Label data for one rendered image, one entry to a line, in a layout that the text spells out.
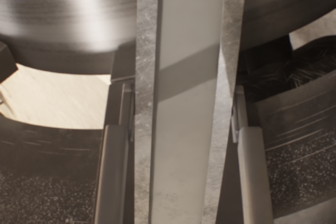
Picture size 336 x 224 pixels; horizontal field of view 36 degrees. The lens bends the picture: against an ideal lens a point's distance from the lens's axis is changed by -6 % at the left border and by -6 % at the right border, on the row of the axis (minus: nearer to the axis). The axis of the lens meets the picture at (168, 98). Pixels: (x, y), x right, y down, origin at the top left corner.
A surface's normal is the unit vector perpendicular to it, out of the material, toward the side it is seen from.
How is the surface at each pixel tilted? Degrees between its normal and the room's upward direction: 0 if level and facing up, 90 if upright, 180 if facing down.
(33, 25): 25
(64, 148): 90
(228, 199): 90
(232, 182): 90
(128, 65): 90
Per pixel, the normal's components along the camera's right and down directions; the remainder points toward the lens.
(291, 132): -0.25, -0.72
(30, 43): -0.47, 0.68
